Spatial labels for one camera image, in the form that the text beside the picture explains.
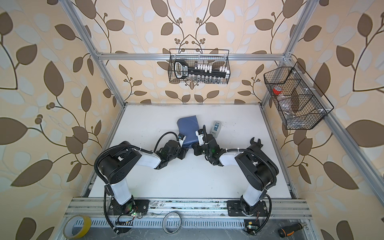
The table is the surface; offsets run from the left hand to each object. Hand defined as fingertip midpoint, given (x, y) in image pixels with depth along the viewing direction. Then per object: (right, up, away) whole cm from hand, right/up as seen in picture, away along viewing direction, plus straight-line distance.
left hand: (186, 145), depth 95 cm
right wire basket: (+59, +25, -21) cm, 67 cm away
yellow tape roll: (-51, -30, -27) cm, 66 cm away
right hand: (+4, 0, -3) cm, 5 cm away
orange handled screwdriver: (+48, -33, -29) cm, 65 cm away
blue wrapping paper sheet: (+1, +12, +7) cm, 14 cm away
